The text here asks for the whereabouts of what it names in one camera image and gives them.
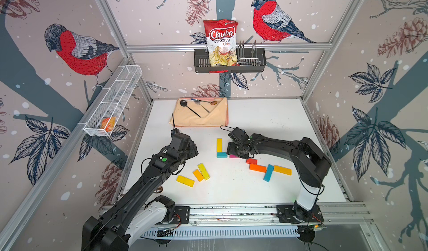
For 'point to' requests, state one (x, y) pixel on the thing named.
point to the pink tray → (207, 98)
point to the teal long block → (268, 172)
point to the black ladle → (184, 103)
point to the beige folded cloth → (200, 111)
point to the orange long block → (257, 168)
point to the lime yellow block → (203, 171)
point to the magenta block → (233, 156)
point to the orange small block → (198, 175)
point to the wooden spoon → (212, 102)
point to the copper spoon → (159, 189)
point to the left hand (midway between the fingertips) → (194, 144)
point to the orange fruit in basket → (110, 125)
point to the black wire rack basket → (248, 59)
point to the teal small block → (222, 155)
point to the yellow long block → (185, 180)
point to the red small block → (251, 161)
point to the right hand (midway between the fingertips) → (230, 152)
